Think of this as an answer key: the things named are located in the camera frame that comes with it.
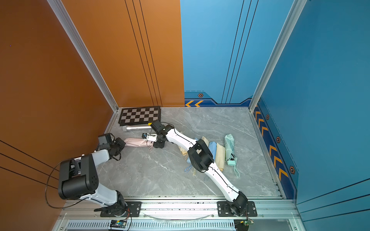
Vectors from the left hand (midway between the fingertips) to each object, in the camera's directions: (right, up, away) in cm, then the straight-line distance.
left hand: (125, 139), depth 96 cm
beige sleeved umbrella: (+63, -10, -8) cm, 64 cm away
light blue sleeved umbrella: (+43, -13, -7) cm, 46 cm away
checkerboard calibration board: (+5, +17, +15) cm, 23 cm away
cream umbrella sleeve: (+40, -7, -5) cm, 41 cm away
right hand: (+22, -1, +4) cm, 22 cm away
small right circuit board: (+71, -37, -27) cm, 85 cm away
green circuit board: (+8, -40, -24) cm, 47 cm away
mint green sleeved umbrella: (+69, -9, -7) cm, 70 cm away
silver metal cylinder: (+1, +8, +7) cm, 11 cm away
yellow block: (+14, +10, +12) cm, 21 cm away
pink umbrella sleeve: (+9, -1, -2) cm, 9 cm away
